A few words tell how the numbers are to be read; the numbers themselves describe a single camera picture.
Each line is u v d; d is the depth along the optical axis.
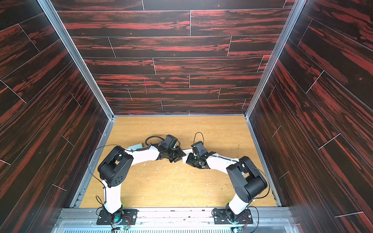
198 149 0.73
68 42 0.77
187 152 0.94
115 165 0.53
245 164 0.48
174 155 0.82
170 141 0.77
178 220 0.74
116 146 0.54
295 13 0.68
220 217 0.73
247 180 0.46
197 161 0.71
